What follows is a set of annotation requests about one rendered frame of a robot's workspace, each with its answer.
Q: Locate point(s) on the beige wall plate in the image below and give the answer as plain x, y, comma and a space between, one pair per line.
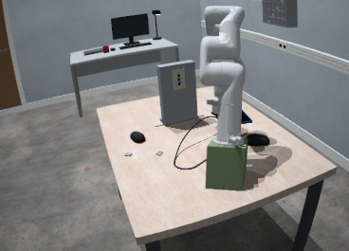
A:
175, 74

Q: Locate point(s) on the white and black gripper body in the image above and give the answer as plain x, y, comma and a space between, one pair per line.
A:
214, 109

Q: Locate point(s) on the black computer mouse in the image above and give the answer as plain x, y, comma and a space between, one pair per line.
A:
137, 137
257, 140

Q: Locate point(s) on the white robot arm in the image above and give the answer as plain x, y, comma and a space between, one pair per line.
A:
223, 43

